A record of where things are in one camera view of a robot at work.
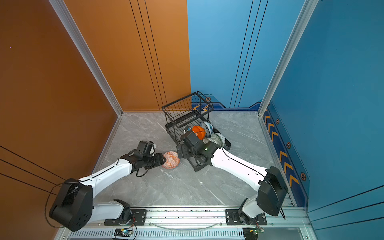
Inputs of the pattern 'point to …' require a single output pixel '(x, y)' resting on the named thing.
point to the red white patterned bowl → (172, 160)
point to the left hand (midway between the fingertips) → (163, 159)
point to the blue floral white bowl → (208, 128)
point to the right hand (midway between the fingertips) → (184, 147)
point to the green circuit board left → (123, 232)
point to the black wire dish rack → (188, 124)
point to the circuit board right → (251, 233)
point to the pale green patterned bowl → (217, 139)
